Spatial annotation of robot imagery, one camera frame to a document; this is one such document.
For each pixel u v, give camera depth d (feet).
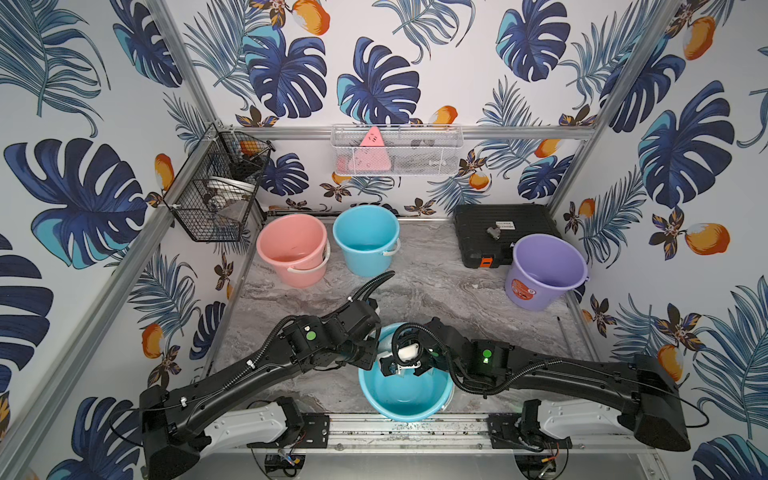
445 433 2.50
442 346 1.69
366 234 3.29
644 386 1.36
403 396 2.62
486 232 3.49
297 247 3.49
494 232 3.49
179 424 1.28
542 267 2.90
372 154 2.97
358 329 1.77
